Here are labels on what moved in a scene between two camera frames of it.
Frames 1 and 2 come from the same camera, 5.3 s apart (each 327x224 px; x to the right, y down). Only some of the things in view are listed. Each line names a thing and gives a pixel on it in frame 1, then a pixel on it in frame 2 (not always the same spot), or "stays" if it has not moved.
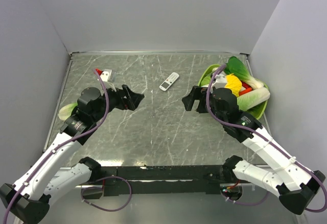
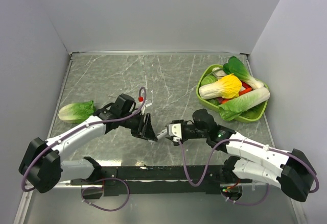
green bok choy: [235, 66] stays
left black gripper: [130, 102] -> [146, 131]
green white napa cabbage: [247, 101] stays
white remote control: [169, 81] -> [162, 133]
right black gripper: [198, 93] -> [177, 143]
